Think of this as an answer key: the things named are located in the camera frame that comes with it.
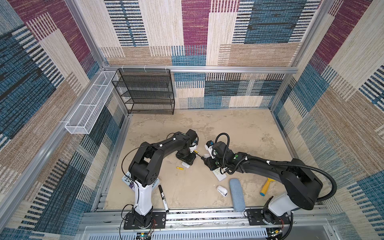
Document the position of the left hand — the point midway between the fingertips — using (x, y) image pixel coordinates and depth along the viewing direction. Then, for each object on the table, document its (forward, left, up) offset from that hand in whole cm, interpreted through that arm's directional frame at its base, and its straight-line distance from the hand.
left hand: (188, 159), depth 93 cm
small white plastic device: (-19, -18, +2) cm, 26 cm away
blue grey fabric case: (-21, -25, +2) cm, 33 cm away
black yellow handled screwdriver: (0, -8, +3) cm, 9 cm away
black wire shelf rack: (+48, +31, +15) cm, 59 cm away
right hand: (-5, -11, +4) cm, 13 cm away
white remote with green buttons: (-10, -18, -1) cm, 21 cm away
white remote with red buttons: (-5, +2, +5) cm, 7 cm away
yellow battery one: (-5, +5, -1) cm, 7 cm away
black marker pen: (-25, +12, -1) cm, 27 cm away
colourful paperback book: (-24, +19, +34) cm, 46 cm away
